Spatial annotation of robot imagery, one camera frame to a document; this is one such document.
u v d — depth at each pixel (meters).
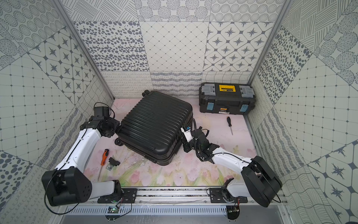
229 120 1.05
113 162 0.84
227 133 1.01
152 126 1.30
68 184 0.40
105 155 0.87
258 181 0.42
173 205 0.72
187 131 0.75
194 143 0.73
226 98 1.03
